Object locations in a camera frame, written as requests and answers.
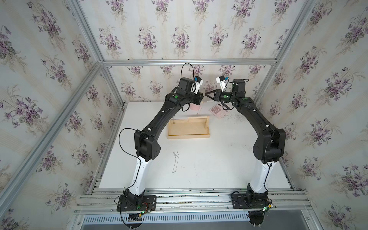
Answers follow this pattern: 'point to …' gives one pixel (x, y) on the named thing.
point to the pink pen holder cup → (194, 107)
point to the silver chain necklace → (176, 161)
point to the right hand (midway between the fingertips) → (208, 94)
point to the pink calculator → (219, 110)
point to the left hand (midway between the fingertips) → (204, 96)
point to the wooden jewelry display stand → (193, 127)
